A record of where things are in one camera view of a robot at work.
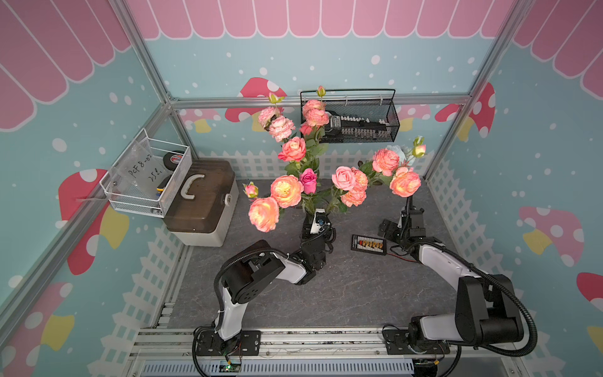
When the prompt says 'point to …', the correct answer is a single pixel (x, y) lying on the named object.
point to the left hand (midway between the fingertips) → (318, 215)
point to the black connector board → (367, 244)
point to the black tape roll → (171, 161)
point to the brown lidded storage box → (202, 210)
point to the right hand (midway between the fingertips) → (388, 227)
